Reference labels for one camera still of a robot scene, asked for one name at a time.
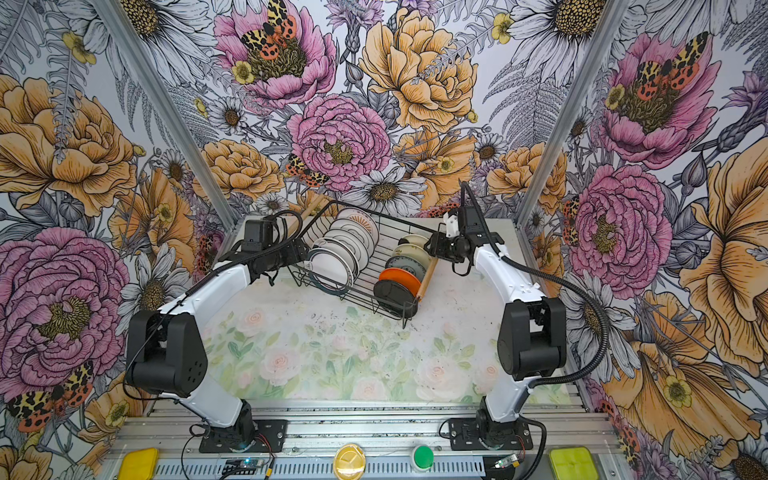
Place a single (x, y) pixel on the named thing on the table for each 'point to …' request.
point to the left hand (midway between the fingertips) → (296, 259)
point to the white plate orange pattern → (364, 220)
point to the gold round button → (349, 462)
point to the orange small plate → (403, 279)
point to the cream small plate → (416, 239)
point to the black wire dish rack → (378, 260)
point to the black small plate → (395, 297)
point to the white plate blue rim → (329, 270)
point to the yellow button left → (139, 464)
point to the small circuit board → (242, 466)
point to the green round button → (424, 457)
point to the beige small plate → (415, 252)
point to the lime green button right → (573, 463)
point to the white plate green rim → (339, 248)
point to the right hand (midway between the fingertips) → (432, 255)
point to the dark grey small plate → (408, 264)
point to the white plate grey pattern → (358, 228)
